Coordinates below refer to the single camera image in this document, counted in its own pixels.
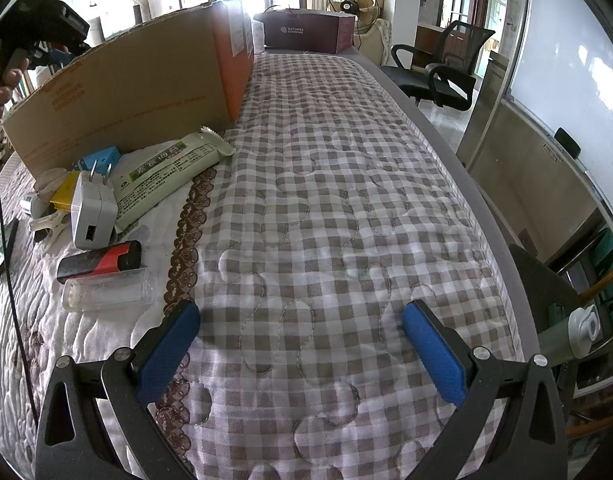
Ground standing fan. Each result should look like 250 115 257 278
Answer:
327 0 382 36

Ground brown cardboard box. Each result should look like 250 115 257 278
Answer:
1 0 256 181

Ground black cable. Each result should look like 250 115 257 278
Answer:
0 125 40 423

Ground black whiteboard eraser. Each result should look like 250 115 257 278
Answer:
554 128 582 159

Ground white plug charger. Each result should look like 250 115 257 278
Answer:
70 169 118 251

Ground grey metal panel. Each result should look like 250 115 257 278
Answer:
457 50 510 171

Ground person's left hand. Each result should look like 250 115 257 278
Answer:
0 40 30 126

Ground black mesh office chair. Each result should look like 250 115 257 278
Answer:
391 20 496 113

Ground black and red lighter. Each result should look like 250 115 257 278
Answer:
56 240 143 283

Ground whiteboard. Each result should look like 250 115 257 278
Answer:
507 0 613 231

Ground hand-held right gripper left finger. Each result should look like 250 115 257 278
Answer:
35 299 202 480

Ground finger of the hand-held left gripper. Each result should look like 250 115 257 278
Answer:
29 42 84 70

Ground wooden chair with teal cushion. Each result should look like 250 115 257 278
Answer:
557 225 613 341

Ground blue plug adapter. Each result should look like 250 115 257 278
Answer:
76 146 123 177

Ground maroon storage box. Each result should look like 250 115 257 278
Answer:
263 9 357 56

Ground green and white snack packet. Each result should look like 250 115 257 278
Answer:
111 125 236 231

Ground checkered quilted mattress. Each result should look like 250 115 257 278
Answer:
0 45 540 480

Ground black flat object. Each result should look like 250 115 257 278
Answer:
0 217 20 281

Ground green bottle with white cap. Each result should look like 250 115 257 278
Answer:
539 304 601 366

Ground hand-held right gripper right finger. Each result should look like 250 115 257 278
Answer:
401 300 570 480

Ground clear plastic tube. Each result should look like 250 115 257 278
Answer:
61 267 157 313

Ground yellow plastic item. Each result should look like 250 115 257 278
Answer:
50 171 82 212

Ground white plastic clip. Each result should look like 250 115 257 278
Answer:
20 195 72 253

